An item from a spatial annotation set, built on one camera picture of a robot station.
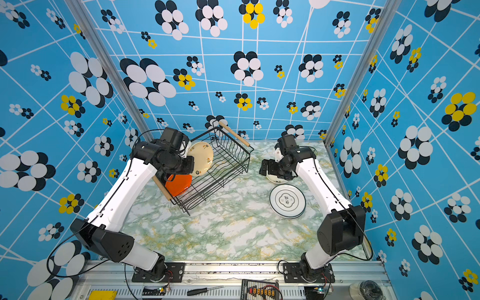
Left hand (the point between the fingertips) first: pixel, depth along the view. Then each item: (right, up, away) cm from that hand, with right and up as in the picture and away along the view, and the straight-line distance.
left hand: (194, 167), depth 76 cm
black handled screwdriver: (+1, -47, -6) cm, 47 cm away
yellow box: (-32, -47, -8) cm, 57 cm away
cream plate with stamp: (+3, +5, +4) cm, 7 cm away
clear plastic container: (+61, -40, -15) cm, 75 cm away
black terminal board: (+26, -45, -8) cm, 53 cm away
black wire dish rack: (+6, +5, +33) cm, 34 cm away
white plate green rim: (+42, -17, +15) cm, 48 cm away
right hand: (+32, -3, +7) cm, 33 cm away
